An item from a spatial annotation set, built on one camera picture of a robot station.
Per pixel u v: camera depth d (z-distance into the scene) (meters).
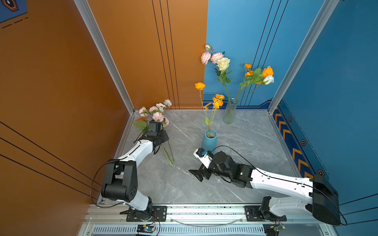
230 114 1.11
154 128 0.71
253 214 0.72
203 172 0.62
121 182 0.45
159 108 1.09
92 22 0.74
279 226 0.70
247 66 0.88
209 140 0.80
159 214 0.73
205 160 0.63
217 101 0.70
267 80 0.81
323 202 0.40
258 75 0.86
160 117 0.94
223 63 0.79
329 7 0.70
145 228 0.71
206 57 0.85
